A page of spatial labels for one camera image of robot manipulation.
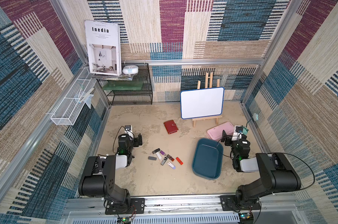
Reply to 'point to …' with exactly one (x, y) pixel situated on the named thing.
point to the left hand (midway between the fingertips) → (132, 133)
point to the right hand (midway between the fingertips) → (232, 129)
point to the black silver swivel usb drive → (164, 161)
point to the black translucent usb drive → (156, 150)
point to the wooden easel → (207, 81)
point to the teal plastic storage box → (207, 158)
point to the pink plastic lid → (215, 133)
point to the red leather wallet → (171, 126)
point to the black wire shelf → (137, 91)
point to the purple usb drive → (163, 153)
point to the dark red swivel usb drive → (170, 157)
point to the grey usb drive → (152, 158)
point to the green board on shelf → (123, 85)
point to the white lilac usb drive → (172, 165)
